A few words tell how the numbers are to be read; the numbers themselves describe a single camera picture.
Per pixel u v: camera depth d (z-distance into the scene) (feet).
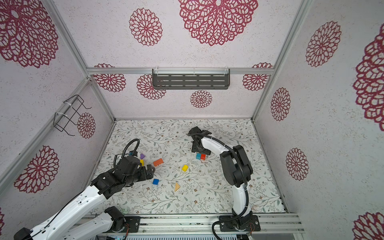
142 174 2.22
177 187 2.80
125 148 1.91
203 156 3.20
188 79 3.16
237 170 1.71
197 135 2.36
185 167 3.02
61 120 2.39
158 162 3.17
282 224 2.50
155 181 2.87
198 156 3.18
